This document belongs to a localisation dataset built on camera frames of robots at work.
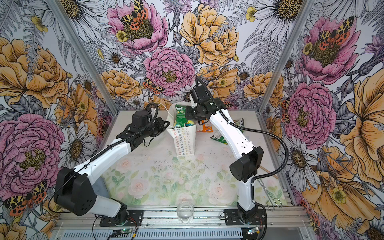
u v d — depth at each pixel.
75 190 0.42
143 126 0.64
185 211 0.78
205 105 0.55
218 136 1.04
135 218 0.74
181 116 0.84
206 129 1.08
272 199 0.81
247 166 0.53
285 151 0.46
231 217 0.74
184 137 0.85
